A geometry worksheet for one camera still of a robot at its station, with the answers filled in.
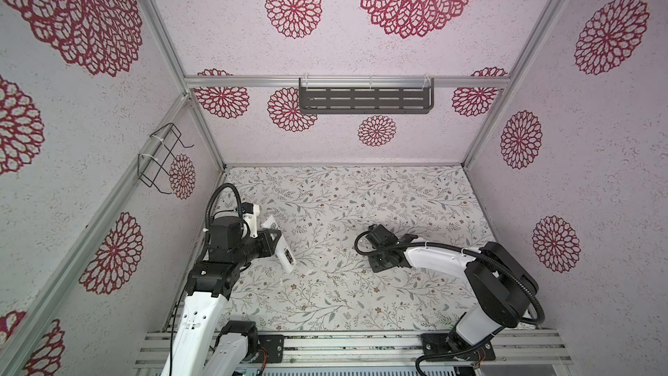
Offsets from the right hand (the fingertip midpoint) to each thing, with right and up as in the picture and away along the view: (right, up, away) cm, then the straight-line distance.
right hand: (374, 258), depth 91 cm
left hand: (-30, +10, -16) cm, 36 cm away
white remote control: (-29, +6, -17) cm, 34 cm away
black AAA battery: (-27, +5, -16) cm, 32 cm away
